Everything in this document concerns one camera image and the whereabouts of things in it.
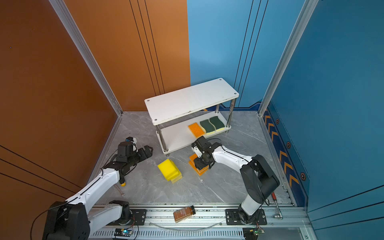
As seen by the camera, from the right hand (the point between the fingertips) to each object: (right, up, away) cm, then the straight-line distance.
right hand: (200, 162), depth 89 cm
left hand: (-31, +9, -1) cm, 32 cm away
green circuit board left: (-38, -29, -18) cm, 51 cm away
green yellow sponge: (+13, +23, +14) cm, 30 cm away
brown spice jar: (-8, -20, -18) cm, 28 cm away
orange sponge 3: (0, -4, -4) cm, 6 cm away
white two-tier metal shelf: (-9, +28, -16) cm, 33 cm away
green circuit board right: (+24, -29, -19) cm, 42 cm away
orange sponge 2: (-5, +3, 0) cm, 6 cm away
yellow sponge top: (-18, -1, -10) cm, 20 cm away
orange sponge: (-2, +19, +10) cm, 22 cm away
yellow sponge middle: (-14, -4, -10) cm, 18 cm away
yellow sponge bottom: (-14, -7, -7) cm, 17 cm away
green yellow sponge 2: (+6, +21, +11) cm, 24 cm away
